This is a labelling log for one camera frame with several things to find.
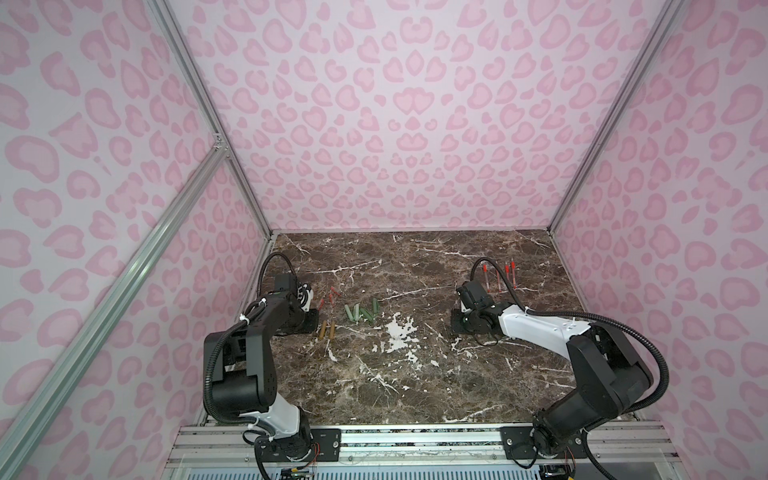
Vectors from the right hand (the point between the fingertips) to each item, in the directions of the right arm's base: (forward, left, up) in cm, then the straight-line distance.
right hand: (455, 321), depth 91 cm
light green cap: (+5, +31, -3) cm, 32 cm away
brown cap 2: (-2, +38, -2) cm, 38 cm away
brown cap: (-2, +40, -2) cm, 40 cm away
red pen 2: (+17, -17, -3) cm, 25 cm away
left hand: (-1, +44, 0) cm, 44 cm away
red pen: (+21, -14, -5) cm, 26 cm away
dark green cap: (+7, +25, -2) cm, 26 cm away
